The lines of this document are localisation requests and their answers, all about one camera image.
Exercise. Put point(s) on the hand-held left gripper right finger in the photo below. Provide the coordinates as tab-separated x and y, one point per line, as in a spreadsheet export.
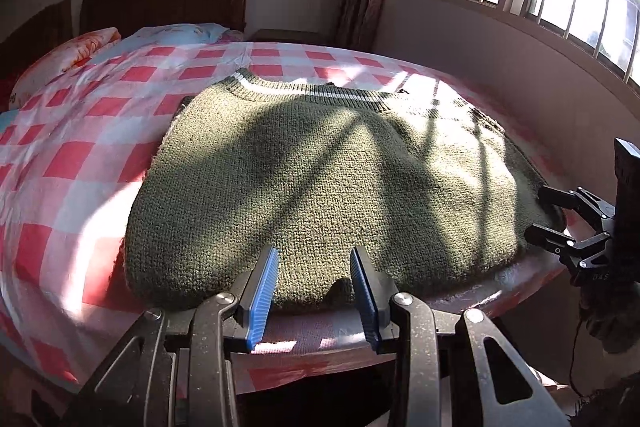
367	302

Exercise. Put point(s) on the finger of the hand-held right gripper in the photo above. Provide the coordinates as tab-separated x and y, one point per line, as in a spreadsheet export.
552	198
545	238

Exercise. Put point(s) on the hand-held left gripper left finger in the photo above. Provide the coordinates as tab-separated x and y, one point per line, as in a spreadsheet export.
262	302

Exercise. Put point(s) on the green knitted sweater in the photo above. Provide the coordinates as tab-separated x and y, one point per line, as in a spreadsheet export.
300	187

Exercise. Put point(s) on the red white checked bedsheet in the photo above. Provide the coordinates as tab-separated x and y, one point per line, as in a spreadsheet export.
75	157

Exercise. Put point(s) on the dark wooden nightstand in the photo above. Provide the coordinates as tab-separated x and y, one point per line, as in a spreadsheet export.
285	36

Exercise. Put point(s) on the light blue pillow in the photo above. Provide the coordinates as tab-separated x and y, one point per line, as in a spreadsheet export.
175	32

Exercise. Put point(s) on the plain light blue sheet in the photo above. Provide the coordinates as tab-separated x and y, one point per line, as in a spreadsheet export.
7	122

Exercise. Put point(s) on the white orange floral pillow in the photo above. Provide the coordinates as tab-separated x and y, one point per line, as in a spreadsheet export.
60	62

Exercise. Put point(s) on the small dark wooden headboard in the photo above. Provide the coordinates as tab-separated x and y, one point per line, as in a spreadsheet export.
35	37

